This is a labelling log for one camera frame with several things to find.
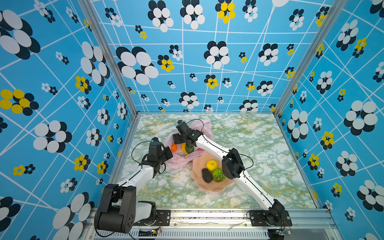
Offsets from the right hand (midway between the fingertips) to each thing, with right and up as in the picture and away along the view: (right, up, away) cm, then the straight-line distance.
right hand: (178, 137), depth 103 cm
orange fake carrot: (-2, -6, -6) cm, 9 cm away
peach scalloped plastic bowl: (+14, -15, -14) cm, 25 cm away
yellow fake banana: (+4, -7, -4) cm, 9 cm away
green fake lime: (+8, -7, -8) cm, 14 cm away
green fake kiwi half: (+24, -20, -22) cm, 38 cm away
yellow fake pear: (+21, -15, -17) cm, 31 cm away
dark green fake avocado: (+18, -20, -20) cm, 34 cm away
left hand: (-3, -7, -12) cm, 14 cm away
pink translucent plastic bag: (+13, +8, -9) cm, 18 cm away
